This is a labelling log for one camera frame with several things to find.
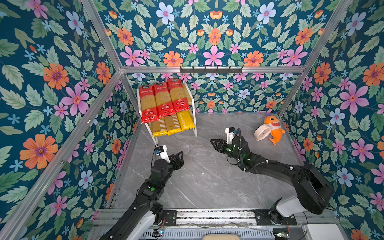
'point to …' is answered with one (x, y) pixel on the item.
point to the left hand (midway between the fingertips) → (181, 150)
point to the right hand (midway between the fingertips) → (212, 140)
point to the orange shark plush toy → (276, 131)
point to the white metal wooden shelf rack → (191, 96)
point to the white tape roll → (262, 132)
